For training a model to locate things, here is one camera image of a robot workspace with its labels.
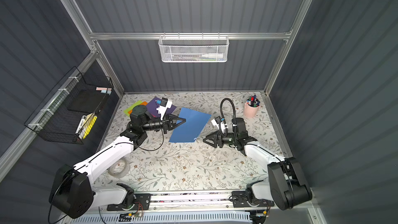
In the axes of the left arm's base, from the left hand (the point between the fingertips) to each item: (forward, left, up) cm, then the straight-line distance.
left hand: (183, 122), depth 68 cm
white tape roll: (-13, +33, -27) cm, 44 cm away
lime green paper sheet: (+33, +43, -29) cm, 62 cm away
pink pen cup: (+24, -40, -19) cm, 51 cm away
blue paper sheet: (-3, -3, -3) cm, 5 cm away
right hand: (-1, -12, -15) cm, 19 cm away
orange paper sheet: (+38, +35, -30) cm, 60 cm away
